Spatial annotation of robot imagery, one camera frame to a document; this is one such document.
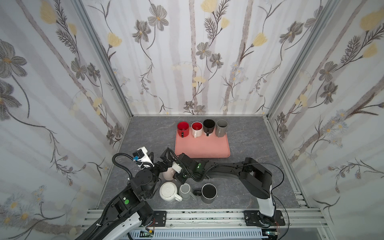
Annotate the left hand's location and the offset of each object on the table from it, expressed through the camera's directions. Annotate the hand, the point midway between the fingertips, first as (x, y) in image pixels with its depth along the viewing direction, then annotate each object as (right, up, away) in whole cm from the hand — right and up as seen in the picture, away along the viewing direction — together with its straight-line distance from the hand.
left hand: (160, 148), depth 68 cm
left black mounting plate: (-2, -36, +6) cm, 36 cm away
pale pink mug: (+1, -17, +14) cm, 22 cm away
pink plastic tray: (+21, -4, +37) cm, 43 cm away
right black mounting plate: (+46, -36, +6) cm, 59 cm away
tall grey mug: (+34, +10, +33) cm, 48 cm away
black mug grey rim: (+22, -23, +6) cm, 33 cm away
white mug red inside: (+17, +9, +39) cm, 44 cm away
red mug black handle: (+7, +9, +39) cm, 41 cm away
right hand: (+2, -15, +14) cm, 21 cm away
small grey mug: (+11, -23, +6) cm, 26 cm away
